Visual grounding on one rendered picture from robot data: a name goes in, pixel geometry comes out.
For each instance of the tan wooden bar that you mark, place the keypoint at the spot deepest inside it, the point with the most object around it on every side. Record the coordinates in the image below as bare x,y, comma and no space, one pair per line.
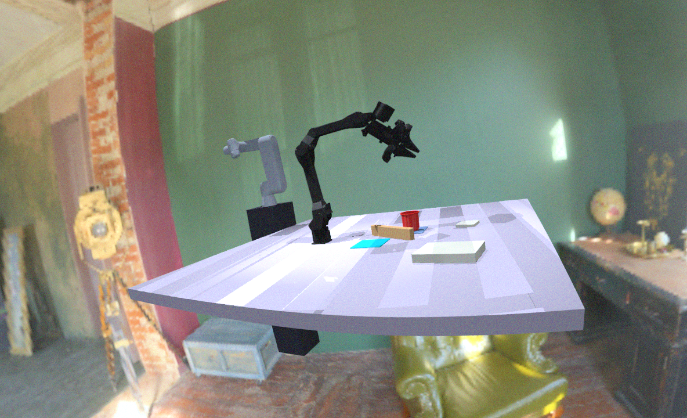
404,233

